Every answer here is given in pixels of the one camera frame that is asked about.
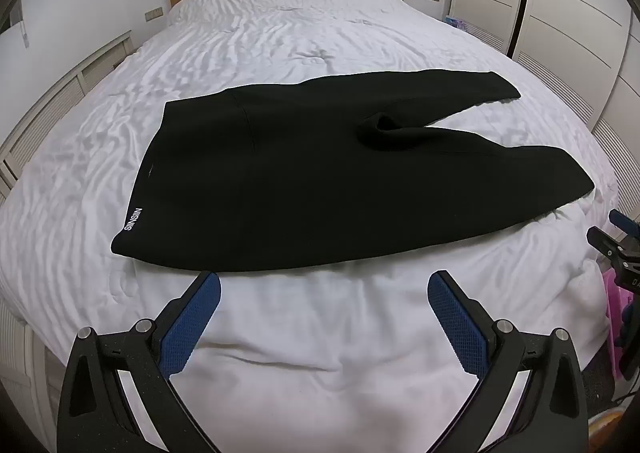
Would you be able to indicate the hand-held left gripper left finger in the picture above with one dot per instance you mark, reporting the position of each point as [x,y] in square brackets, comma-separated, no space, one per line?
[192,328]

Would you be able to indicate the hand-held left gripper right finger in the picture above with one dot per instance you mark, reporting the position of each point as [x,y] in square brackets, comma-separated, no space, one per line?
[457,328]

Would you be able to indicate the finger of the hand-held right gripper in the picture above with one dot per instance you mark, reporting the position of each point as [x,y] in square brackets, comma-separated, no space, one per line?
[622,222]
[607,245]

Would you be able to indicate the black pants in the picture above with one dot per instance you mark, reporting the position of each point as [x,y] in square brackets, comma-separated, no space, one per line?
[300,173]

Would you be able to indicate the pink plastic object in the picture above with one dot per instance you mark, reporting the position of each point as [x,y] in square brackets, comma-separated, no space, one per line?
[612,303]

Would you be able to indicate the white wardrobe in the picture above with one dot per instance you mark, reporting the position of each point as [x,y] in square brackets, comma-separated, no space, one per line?
[565,8]

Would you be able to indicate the blue tissue packet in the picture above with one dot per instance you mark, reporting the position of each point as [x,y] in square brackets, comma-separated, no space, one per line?
[457,22]

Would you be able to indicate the bed with white duvet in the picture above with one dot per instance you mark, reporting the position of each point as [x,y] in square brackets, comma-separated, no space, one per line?
[310,33]

